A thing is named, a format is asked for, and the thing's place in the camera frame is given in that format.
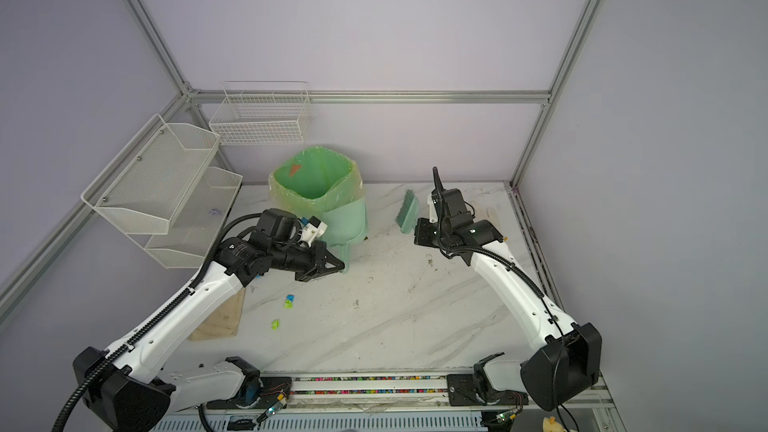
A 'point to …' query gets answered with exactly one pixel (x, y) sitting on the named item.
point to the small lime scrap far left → (275, 324)
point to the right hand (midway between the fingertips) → (414, 230)
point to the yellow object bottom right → (551, 425)
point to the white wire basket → (262, 113)
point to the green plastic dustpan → (346, 225)
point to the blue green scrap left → (289, 301)
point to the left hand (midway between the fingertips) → (341, 268)
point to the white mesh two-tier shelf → (163, 190)
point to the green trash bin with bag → (322, 183)
